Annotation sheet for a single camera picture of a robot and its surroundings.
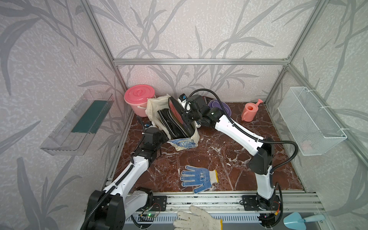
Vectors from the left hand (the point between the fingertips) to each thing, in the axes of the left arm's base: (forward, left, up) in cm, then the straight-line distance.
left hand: (165, 131), depth 85 cm
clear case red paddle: (+5, -7, +14) cm, 17 cm away
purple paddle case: (+34, -34, -9) cm, 49 cm away
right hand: (+6, -11, +12) cm, 17 cm away
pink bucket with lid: (+27, +23, +3) cm, 36 cm away
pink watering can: (+21, -58, -4) cm, 62 cm away
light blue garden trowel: (-42, -66, -13) cm, 80 cm away
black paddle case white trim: (+5, -4, -1) cm, 6 cm away
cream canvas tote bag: (+18, +10, +3) cm, 21 cm away
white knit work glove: (-42, -19, -14) cm, 48 cm away
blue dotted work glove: (-22, -23, -15) cm, 35 cm away
